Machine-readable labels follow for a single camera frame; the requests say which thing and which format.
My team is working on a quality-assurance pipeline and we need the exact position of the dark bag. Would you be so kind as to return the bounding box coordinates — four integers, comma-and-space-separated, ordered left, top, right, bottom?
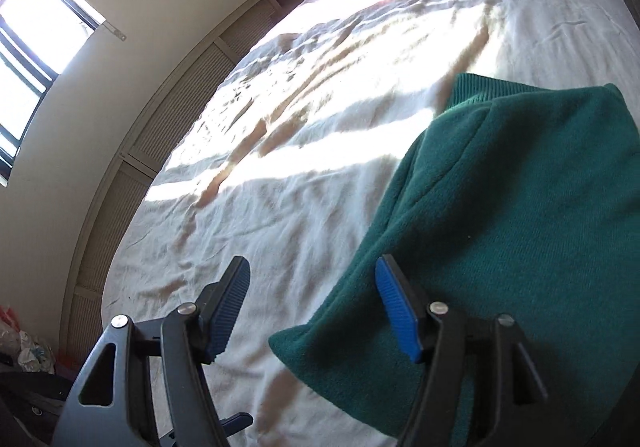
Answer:
0, 362, 71, 447

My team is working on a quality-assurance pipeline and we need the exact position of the window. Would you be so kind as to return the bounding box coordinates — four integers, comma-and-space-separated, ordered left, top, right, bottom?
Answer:
0, 0, 108, 188

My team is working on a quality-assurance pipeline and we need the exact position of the slatted radiator cover cabinet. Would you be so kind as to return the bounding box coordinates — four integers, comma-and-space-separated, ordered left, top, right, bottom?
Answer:
60, 0, 291, 363

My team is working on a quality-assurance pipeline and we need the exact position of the bed with beige sheet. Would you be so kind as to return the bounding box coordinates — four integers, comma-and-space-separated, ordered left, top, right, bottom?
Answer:
100, 0, 640, 447

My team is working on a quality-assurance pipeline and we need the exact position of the green knit sweater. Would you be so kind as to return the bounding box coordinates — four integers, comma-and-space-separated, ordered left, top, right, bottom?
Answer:
268, 73, 640, 447

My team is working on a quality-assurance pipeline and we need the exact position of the pile of plastic bags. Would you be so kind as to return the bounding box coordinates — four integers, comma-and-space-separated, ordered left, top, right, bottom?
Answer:
0, 304, 56, 375

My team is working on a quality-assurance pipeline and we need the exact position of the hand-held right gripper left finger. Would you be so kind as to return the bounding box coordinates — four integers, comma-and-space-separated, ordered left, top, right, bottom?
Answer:
52, 255, 251, 447

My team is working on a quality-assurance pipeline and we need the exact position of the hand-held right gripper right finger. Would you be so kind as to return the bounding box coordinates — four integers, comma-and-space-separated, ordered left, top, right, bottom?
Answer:
375, 254, 551, 447

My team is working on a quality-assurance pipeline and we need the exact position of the window latch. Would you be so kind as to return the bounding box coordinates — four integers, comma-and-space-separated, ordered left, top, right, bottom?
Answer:
97, 20, 128, 42

